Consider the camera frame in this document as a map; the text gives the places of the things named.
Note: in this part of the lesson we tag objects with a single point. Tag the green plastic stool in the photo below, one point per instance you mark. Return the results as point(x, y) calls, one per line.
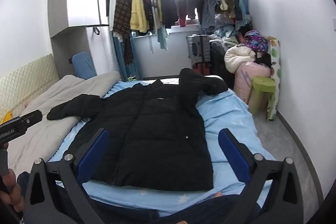
point(262, 83)

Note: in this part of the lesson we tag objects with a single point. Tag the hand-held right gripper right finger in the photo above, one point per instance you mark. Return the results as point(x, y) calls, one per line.
point(233, 158)

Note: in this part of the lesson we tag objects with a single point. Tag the pink storage bag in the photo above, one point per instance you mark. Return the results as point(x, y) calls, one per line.
point(248, 77)

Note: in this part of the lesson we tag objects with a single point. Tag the pile of clothes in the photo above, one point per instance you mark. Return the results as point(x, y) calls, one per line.
point(228, 29)

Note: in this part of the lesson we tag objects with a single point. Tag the person's left hand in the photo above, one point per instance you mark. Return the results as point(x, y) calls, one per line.
point(13, 197)

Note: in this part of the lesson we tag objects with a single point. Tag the yellow object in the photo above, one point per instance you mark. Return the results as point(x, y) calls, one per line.
point(6, 117)

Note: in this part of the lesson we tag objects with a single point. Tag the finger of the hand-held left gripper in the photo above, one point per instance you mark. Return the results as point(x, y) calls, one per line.
point(31, 119)

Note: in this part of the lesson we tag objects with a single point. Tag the black hanging coat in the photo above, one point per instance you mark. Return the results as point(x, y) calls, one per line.
point(168, 6)

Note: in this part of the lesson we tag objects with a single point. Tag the grey blanket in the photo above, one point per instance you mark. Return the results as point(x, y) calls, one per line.
point(44, 98)

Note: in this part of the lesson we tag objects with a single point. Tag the blue cushion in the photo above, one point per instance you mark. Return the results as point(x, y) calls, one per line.
point(83, 65)

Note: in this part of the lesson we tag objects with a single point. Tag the brown plaid coat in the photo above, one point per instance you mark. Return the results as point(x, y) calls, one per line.
point(122, 16)

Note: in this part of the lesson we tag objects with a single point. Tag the denim jacket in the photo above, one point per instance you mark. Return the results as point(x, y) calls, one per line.
point(210, 8)

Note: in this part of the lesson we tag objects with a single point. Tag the white hanging garment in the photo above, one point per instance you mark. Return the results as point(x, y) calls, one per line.
point(112, 8)

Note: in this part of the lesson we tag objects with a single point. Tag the cream quilted headboard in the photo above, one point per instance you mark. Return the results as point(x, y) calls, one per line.
point(26, 77)

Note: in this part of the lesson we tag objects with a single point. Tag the purple patterned cloth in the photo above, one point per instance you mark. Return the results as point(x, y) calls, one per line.
point(256, 40)

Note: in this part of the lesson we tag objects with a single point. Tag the light blue hanging garment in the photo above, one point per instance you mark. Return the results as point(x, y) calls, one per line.
point(162, 36)

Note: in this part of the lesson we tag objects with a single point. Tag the red suitcase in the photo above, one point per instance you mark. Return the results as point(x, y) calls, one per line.
point(202, 68)

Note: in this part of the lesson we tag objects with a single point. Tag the black puffer jacket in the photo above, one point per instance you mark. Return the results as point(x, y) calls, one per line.
point(157, 134)

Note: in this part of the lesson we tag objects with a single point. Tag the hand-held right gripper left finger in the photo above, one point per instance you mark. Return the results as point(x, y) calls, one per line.
point(94, 153)

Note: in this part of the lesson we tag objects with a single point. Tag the light blue bed sheet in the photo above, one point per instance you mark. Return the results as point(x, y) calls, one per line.
point(231, 119)

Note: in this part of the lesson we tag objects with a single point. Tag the yellow fleece jacket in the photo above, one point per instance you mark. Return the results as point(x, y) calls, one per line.
point(137, 11)

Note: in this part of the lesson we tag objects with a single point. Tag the grey suitcase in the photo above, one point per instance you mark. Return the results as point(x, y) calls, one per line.
point(195, 47)

